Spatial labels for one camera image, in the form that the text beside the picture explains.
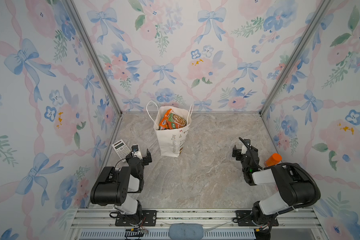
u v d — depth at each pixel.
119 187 0.46
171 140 0.82
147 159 0.85
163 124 0.85
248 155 0.70
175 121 0.86
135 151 0.78
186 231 0.68
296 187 0.45
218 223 0.74
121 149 0.98
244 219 0.72
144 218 0.73
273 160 0.85
